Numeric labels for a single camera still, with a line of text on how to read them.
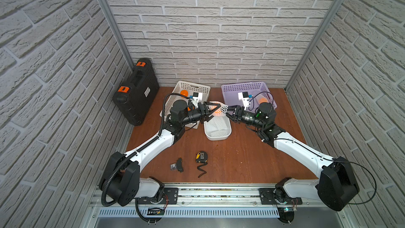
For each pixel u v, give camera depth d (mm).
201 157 832
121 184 407
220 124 922
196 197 755
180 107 588
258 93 673
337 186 402
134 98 838
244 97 684
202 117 657
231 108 658
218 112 669
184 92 1102
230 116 652
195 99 710
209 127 961
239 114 642
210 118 710
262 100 1061
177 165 812
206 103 669
